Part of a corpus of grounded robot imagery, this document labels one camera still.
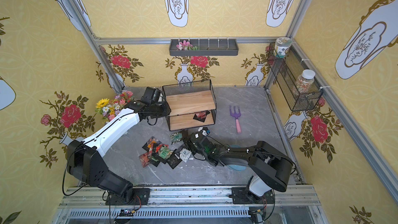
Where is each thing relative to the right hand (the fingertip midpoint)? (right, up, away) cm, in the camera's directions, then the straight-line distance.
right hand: (183, 133), depth 84 cm
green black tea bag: (-11, -12, +2) cm, 16 cm away
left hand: (-11, +13, +2) cm, 17 cm away
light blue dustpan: (+30, -18, -2) cm, 35 cm away
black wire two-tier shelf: (+5, +15, +7) cm, 18 cm away
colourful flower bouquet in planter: (-42, +13, +4) cm, 44 cm away
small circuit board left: (-25, -35, -11) cm, 45 cm away
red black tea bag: (-22, -15, +2) cm, 26 cm away
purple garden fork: (+34, +8, +22) cm, 41 cm away
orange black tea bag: (-20, -8, +7) cm, 22 cm away
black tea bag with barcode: (-5, -15, +2) cm, 16 cm away
